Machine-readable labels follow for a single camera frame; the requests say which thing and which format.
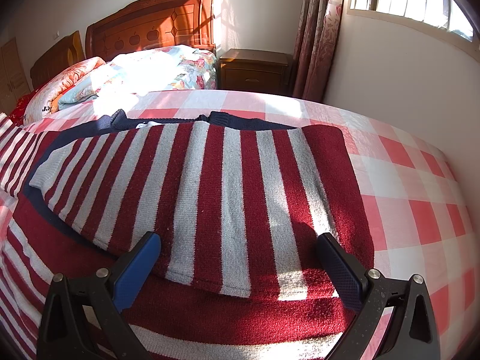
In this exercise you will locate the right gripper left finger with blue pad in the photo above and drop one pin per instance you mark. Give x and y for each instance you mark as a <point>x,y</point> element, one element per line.
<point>64,331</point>

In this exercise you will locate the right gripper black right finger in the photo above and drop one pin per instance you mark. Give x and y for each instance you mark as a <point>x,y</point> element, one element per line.
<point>411,332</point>

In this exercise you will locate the red grey striped knit sweater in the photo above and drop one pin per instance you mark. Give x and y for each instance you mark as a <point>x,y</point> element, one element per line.
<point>238,212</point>

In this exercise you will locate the pink checked bed sheet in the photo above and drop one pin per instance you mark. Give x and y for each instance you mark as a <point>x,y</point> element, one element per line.
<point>417,216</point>

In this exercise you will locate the red floral blanket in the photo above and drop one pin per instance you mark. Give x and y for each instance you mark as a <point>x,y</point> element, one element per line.
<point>17,115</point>

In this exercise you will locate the pink floral pillow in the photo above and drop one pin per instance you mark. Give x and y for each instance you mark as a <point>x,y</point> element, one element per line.
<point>45,101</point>

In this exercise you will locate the floral folded quilt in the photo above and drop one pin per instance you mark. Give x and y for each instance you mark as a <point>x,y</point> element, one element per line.
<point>150,70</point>

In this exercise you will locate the wooden wardrobe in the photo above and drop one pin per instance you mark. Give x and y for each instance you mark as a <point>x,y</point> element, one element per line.
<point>13,83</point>

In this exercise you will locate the dark wooden nightstand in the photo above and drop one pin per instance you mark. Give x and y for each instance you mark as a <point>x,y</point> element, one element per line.
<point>252,70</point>

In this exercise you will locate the carved wooden headboard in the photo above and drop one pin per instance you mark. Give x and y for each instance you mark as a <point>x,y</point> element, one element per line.
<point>146,24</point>

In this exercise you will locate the barred window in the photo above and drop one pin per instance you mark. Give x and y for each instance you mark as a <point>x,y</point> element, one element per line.
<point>441,19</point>

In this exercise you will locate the pink floral curtain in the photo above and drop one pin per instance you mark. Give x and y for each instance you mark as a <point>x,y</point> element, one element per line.
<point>314,50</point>

